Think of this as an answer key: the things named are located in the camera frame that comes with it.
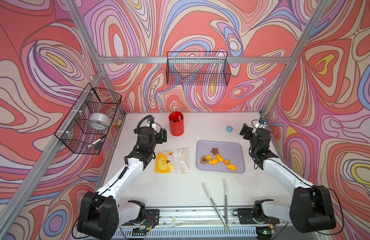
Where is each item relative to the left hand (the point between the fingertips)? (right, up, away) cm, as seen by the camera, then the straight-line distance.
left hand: (158, 129), depth 83 cm
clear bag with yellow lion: (+9, -20, +10) cm, 24 cm away
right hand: (+54, 0, +2) cm, 54 cm away
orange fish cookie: (+33, -21, +10) cm, 40 cm away
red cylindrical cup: (+9, +3, +17) cm, 20 cm away
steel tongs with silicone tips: (+34, -45, -11) cm, 57 cm away
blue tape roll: (+48, 0, +25) cm, 54 cm away
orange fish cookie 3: (+44, -23, +7) cm, 51 cm away
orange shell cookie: (+41, -21, +9) cm, 47 cm away
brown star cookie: (+35, -15, +13) cm, 40 cm away
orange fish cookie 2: (+38, -19, +10) cm, 43 cm away
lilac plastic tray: (+47, -15, +16) cm, 51 cm away
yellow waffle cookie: (+30, -18, +10) cm, 37 cm away
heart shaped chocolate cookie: (+27, -20, +10) cm, 35 cm away
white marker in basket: (-29, -6, -11) cm, 31 cm away
